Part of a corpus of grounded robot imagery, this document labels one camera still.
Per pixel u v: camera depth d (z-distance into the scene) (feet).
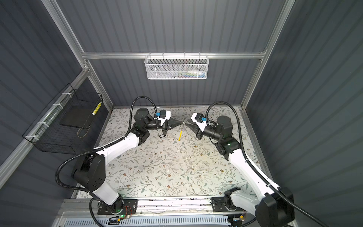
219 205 2.42
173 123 2.26
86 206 2.48
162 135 3.35
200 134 2.04
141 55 5.64
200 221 2.53
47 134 2.13
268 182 1.37
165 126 2.19
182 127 2.32
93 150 1.58
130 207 2.38
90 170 1.50
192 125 2.27
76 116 2.48
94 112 2.62
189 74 3.06
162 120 2.10
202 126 2.00
